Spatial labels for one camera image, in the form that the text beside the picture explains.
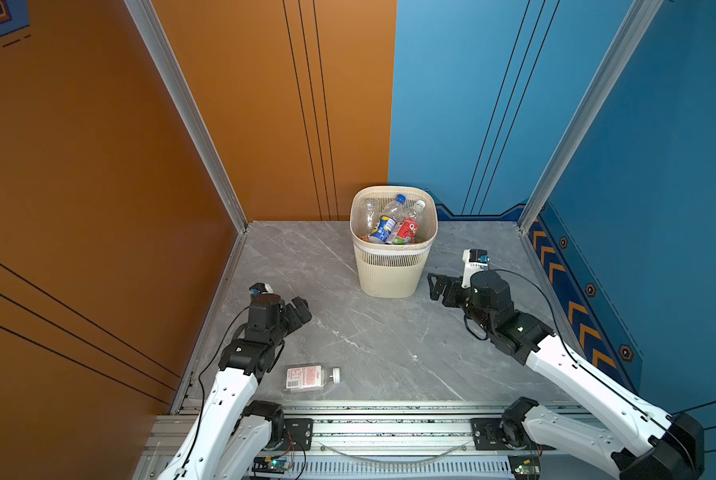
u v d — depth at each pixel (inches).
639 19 27.6
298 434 29.1
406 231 32.4
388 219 33.4
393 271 34.4
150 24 27.9
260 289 27.4
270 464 27.8
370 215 34.5
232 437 22.4
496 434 28.6
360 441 28.8
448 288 26.3
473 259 25.5
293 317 27.8
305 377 30.9
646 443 15.2
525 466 28.0
